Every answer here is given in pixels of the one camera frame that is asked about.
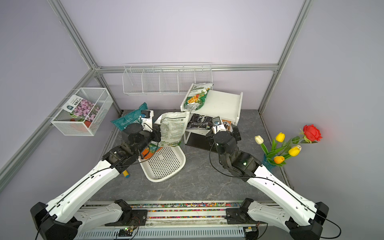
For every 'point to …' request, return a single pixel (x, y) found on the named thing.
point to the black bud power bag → (197, 121)
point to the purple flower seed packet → (81, 108)
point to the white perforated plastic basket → (166, 161)
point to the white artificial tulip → (259, 140)
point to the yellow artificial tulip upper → (280, 137)
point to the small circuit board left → (125, 232)
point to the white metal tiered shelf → (219, 104)
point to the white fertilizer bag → (173, 125)
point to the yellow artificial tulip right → (295, 151)
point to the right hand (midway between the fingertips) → (222, 127)
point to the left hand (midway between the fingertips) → (159, 123)
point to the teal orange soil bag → (121, 122)
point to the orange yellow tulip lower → (279, 159)
